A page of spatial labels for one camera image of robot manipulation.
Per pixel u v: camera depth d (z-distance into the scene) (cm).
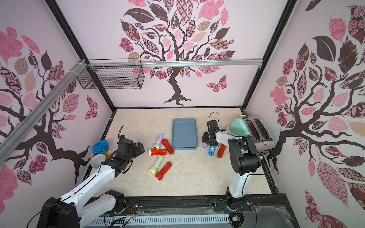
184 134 103
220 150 92
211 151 92
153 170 83
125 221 70
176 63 92
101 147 85
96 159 82
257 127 85
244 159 49
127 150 66
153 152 90
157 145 95
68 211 39
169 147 93
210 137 74
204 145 94
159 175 82
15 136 52
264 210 73
